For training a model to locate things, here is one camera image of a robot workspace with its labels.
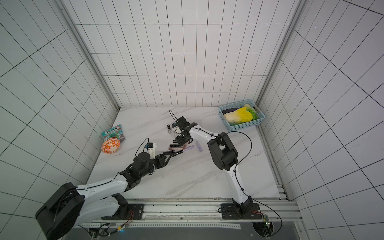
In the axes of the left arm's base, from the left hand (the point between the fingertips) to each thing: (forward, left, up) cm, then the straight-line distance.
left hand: (167, 158), depth 85 cm
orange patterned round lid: (+10, +39, -5) cm, 41 cm away
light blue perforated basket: (+45, -48, -2) cm, 66 cm away
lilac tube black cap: (+10, -12, -6) cm, 16 cm away
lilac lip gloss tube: (+11, -19, -7) cm, 23 cm away
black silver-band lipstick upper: (+11, -3, -4) cm, 12 cm away
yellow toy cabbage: (+32, -51, +2) cm, 60 cm away
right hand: (+16, -3, -6) cm, 17 cm away
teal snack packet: (+20, +39, -4) cm, 44 cm away
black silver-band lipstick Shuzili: (+6, -5, -5) cm, 10 cm away
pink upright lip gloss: (+11, -9, -5) cm, 15 cm away
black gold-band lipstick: (+23, +2, +1) cm, 23 cm away
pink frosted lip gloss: (+9, -3, -6) cm, 11 cm away
